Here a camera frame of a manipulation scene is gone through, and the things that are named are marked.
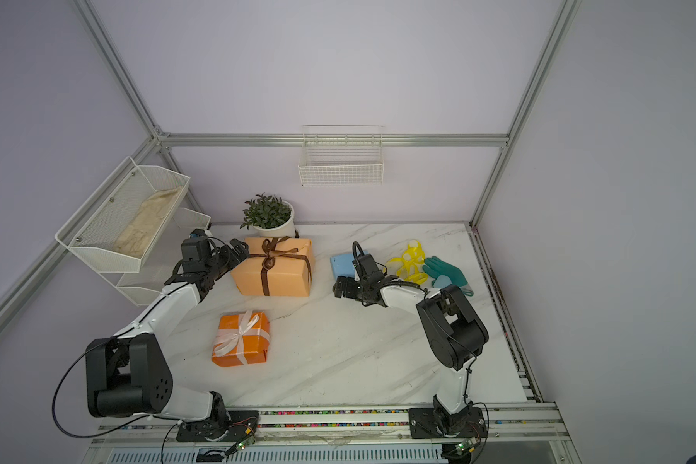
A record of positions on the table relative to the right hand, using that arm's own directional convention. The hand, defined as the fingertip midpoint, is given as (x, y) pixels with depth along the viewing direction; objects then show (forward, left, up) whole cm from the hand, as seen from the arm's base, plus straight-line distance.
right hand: (348, 293), depth 96 cm
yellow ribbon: (+13, -24, -3) cm, 27 cm away
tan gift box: (+4, +23, +11) cm, 25 cm away
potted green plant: (+23, +27, +14) cm, 38 cm away
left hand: (+6, +34, +14) cm, 38 cm away
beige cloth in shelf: (+1, +56, +28) cm, 63 cm away
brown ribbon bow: (+9, +25, +11) cm, 29 cm away
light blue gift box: (+9, +2, +3) cm, 10 cm away
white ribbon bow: (-18, +34, +6) cm, 39 cm away
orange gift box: (-18, +30, +6) cm, 35 cm away
